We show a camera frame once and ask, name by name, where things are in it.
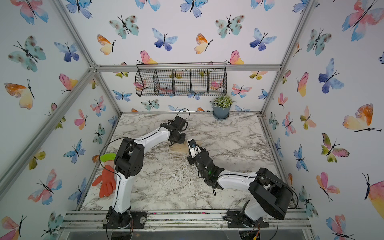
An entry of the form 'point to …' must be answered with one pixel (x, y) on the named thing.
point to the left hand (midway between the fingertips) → (182, 141)
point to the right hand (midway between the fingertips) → (192, 143)
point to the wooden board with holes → (182, 147)
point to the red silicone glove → (107, 182)
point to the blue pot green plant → (221, 107)
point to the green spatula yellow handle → (107, 157)
